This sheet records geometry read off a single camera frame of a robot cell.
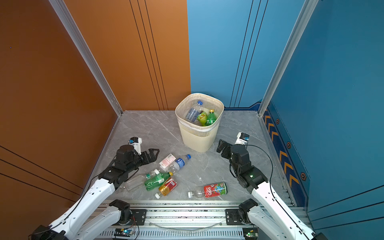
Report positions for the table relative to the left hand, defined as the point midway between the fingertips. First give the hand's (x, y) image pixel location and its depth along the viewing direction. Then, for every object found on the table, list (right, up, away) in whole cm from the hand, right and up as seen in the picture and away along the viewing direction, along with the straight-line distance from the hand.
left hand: (154, 150), depth 81 cm
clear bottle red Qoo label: (+31, -20, -4) cm, 37 cm away
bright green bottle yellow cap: (+27, +19, +13) cm, 36 cm away
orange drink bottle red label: (+7, -20, -3) cm, 21 cm away
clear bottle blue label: (+13, -8, +4) cm, 16 cm away
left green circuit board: (-12, -37, -10) cm, 40 cm away
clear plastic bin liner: (+31, +28, +9) cm, 43 cm away
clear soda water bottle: (+21, +21, +11) cm, 31 cm away
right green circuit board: (+49, -38, -10) cm, 63 cm away
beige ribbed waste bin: (+23, +7, 0) cm, 24 cm away
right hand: (+38, +5, -4) cm, 38 cm away
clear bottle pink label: (+7, -9, +6) cm, 13 cm away
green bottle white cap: (+2, -16, 0) cm, 16 cm away
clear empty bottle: (-10, -18, +4) cm, 21 cm away
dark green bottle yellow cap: (+32, +19, +13) cm, 40 cm away
